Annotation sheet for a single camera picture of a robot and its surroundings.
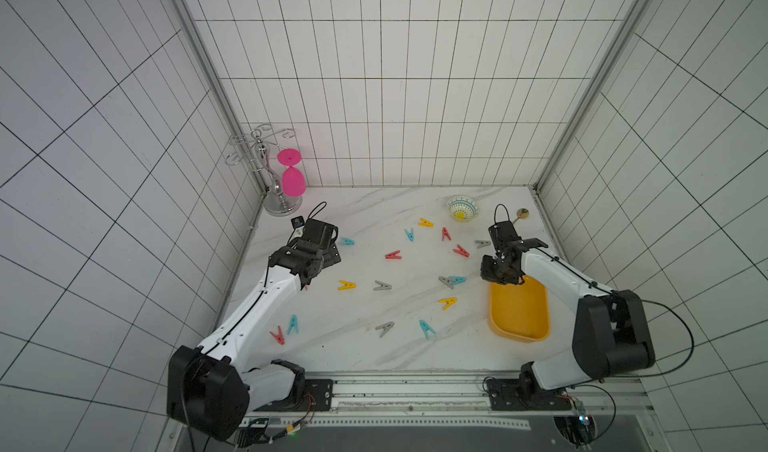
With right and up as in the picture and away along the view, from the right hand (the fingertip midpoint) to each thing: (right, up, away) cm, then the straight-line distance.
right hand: (478, 273), depth 90 cm
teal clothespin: (-6, -3, +2) cm, 7 cm away
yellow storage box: (+11, -11, -3) cm, 16 cm away
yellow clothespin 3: (-9, -9, -1) cm, 13 cm away
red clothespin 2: (-3, +5, +10) cm, 12 cm away
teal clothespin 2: (-56, -14, -5) cm, 58 cm away
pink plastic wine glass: (-63, +29, +16) cm, 71 cm away
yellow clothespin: (-14, +15, +19) cm, 28 cm away
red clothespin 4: (-59, -17, -9) cm, 62 cm away
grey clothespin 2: (-10, -3, +3) cm, 10 cm away
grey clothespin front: (-29, -14, -7) cm, 33 cm away
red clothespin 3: (-26, +4, +10) cm, 28 cm away
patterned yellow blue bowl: (0, +20, +20) cm, 28 cm away
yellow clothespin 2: (-41, -4, +2) cm, 41 cm away
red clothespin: (-7, +11, +15) cm, 21 cm away
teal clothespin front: (-17, -15, -7) cm, 24 cm away
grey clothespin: (-30, -5, +2) cm, 30 cm away
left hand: (-50, +5, -8) cm, 51 cm away
